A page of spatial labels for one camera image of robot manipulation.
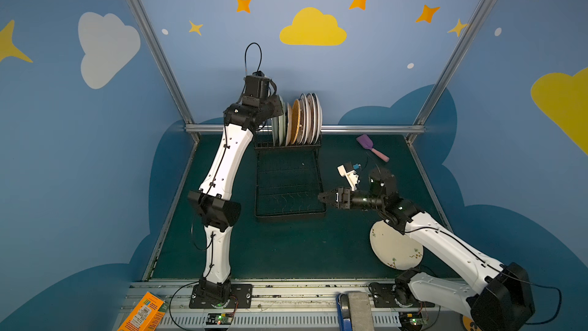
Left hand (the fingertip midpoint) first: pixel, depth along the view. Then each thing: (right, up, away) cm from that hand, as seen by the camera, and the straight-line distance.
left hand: (278, 101), depth 79 cm
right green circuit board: (+43, -72, -8) cm, 84 cm away
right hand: (+15, -32, -8) cm, 37 cm away
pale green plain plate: (-1, -10, 0) cm, 10 cm away
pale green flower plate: (+1, -8, -1) cm, 8 cm away
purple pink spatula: (+43, -11, +40) cm, 60 cm away
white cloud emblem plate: (+10, -7, -1) cm, 12 cm away
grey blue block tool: (+24, -68, -10) cm, 73 cm away
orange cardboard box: (-38, -67, -12) cm, 78 cm away
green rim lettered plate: (+15, -7, +4) cm, 17 cm away
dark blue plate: (+4, -8, +1) cm, 9 cm away
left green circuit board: (-18, -71, -8) cm, 74 cm away
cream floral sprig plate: (+43, -54, +4) cm, 69 cm away
